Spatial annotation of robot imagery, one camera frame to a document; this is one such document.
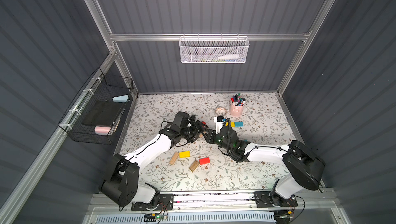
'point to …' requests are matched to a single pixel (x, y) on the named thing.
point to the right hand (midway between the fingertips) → (201, 133)
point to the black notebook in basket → (103, 113)
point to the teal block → (239, 124)
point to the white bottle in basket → (230, 57)
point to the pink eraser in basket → (102, 130)
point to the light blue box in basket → (122, 98)
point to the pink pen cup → (236, 110)
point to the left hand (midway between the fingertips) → (208, 132)
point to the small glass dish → (220, 111)
